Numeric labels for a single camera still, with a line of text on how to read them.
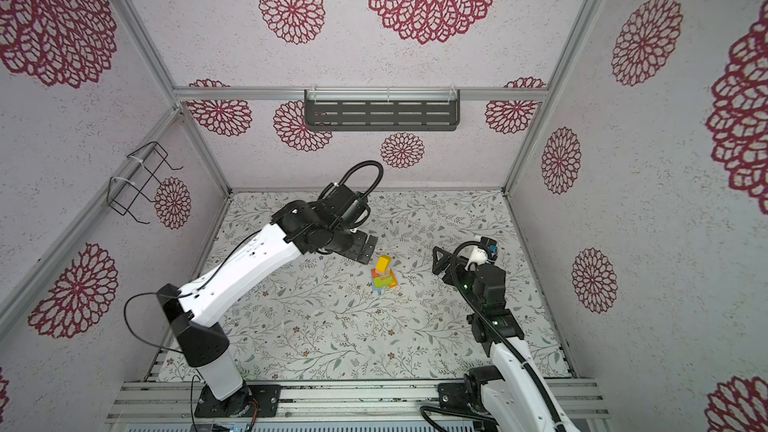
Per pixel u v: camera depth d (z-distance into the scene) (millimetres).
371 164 577
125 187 734
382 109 939
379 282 925
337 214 533
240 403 663
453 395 755
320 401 761
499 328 569
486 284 583
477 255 698
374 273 875
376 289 930
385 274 891
